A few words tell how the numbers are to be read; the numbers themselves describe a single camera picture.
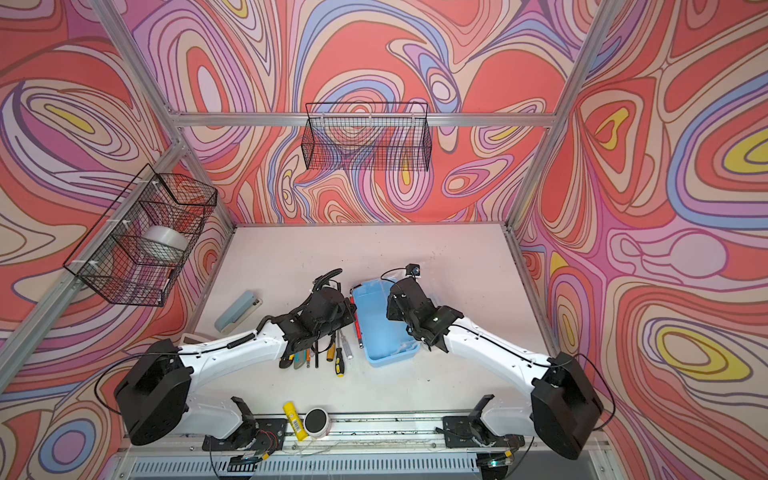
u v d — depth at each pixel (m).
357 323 0.82
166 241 0.73
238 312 0.91
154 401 0.41
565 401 0.40
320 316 0.64
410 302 0.61
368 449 0.73
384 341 0.89
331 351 0.86
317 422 0.72
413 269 0.73
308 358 0.85
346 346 0.88
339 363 0.84
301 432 0.72
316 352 0.87
